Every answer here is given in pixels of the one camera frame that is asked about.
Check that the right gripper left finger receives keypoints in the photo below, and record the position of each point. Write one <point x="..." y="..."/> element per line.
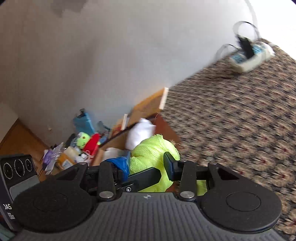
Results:
<point x="103" y="181"/>

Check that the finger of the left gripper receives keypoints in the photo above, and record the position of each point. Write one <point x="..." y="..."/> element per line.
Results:
<point x="140" y="181"/>

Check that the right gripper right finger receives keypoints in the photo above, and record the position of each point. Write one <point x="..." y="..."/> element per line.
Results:
<point x="187" y="173"/>

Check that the yellow-green mesh bath sponge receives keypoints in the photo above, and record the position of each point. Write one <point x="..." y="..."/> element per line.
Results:
<point x="150" y="153"/>

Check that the white plastic bag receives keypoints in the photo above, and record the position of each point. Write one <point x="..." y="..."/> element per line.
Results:
<point x="144" y="129"/>

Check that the white snoopy plush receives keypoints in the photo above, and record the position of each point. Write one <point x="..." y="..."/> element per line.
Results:
<point x="115" y="153"/>

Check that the small white toy figure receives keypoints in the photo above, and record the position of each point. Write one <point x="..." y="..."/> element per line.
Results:
<point x="83" y="157"/>

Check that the red plush toy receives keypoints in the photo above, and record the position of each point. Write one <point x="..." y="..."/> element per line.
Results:
<point x="92" y="145"/>

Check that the brown cardboard box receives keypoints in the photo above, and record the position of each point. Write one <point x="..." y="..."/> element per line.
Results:
<point x="118" y="141"/>

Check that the purple plastic wrapping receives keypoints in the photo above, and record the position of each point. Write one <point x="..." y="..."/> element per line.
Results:
<point x="50" y="157"/>

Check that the yellow paper bag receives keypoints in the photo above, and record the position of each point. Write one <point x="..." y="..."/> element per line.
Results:
<point x="67" y="158"/>

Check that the green frog plush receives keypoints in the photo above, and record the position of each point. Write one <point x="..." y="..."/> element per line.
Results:
<point x="82" y="139"/>

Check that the phone on stand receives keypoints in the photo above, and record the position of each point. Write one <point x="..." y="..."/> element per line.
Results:
<point x="102" y="129"/>

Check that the red cartoon picture book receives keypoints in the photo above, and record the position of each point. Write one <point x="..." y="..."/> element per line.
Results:
<point x="119" y="126"/>

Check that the blue pouch with clips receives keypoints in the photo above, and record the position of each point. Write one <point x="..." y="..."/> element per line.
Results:
<point x="83" y="123"/>

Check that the yellow book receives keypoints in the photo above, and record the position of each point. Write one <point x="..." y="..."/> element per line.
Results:
<point x="148" y="107"/>

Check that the patterned floral tablecloth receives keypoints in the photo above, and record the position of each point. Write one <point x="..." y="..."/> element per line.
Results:
<point x="243" y="121"/>

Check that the black power adapter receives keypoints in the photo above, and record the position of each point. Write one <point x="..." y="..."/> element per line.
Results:
<point x="246" y="46"/>

